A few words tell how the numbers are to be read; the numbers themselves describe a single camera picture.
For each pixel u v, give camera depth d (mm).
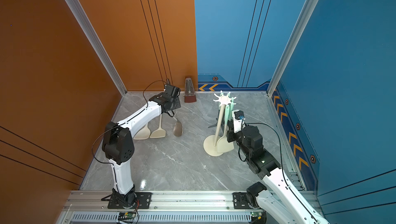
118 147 500
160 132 968
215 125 769
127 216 721
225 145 791
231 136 638
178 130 939
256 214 724
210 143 923
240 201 725
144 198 744
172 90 726
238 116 588
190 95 1089
